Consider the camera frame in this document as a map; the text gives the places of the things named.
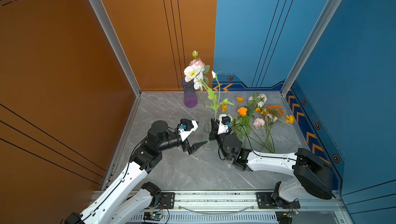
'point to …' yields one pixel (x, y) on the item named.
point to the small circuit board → (152, 216)
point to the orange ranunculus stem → (241, 125)
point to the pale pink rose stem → (259, 123)
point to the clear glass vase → (207, 137)
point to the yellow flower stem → (291, 118)
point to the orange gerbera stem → (274, 111)
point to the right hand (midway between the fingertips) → (210, 119)
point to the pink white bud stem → (257, 100)
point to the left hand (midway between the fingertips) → (200, 129)
